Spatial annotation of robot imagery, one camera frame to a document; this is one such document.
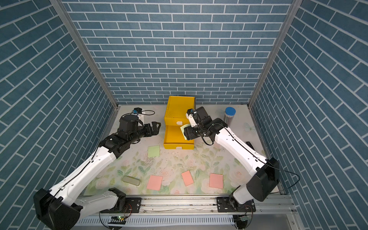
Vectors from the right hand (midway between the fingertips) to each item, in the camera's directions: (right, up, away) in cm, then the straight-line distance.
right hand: (191, 131), depth 79 cm
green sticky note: (-25, -15, +16) cm, 33 cm away
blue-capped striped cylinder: (+25, +11, +13) cm, 30 cm away
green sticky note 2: (-5, +1, -1) cm, 5 cm away
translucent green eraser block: (-34, -28, +2) cm, 44 cm away
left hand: (-18, +4, -2) cm, 18 cm away
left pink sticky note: (-21, -30, +3) cm, 37 cm away
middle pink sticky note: (-2, -28, +4) cm, 28 cm away
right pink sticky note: (+15, -30, +5) cm, 33 cm away
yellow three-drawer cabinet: (-9, +7, +6) cm, 13 cm away
